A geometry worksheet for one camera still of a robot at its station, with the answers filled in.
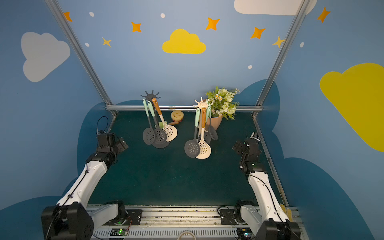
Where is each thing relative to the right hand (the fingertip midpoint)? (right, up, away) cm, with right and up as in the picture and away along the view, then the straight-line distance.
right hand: (248, 143), depth 83 cm
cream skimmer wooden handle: (-46, +5, +13) cm, 48 cm away
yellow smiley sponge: (-44, +19, +34) cm, 59 cm away
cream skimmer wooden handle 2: (-25, -4, +4) cm, 25 cm away
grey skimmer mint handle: (-52, +4, +8) cm, 53 cm away
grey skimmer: (-59, +4, +9) cm, 60 cm away
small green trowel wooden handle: (-51, +10, +8) cm, 53 cm away
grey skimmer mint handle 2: (-32, -3, +3) cm, 32 cm away
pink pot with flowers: (-15, +23, +7) cm, 29 cm away
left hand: (-74, 0, +1) cm, 74 cm away
